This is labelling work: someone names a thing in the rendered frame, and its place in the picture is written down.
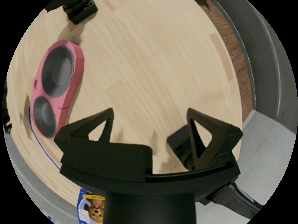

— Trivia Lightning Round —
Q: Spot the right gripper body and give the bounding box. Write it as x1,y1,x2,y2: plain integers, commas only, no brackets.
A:
3,108,11,132

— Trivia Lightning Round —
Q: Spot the grey steel bowl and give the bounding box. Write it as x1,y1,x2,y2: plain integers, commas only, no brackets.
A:
33,96,57,139
41,45,74,97

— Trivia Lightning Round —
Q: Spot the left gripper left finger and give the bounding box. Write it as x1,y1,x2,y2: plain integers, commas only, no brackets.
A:
57,107,114,143

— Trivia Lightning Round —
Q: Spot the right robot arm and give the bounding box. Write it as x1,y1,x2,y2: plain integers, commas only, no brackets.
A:
3,0,96,111

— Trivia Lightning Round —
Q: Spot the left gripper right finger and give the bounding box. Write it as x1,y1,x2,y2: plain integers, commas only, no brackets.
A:
186,108,243,169

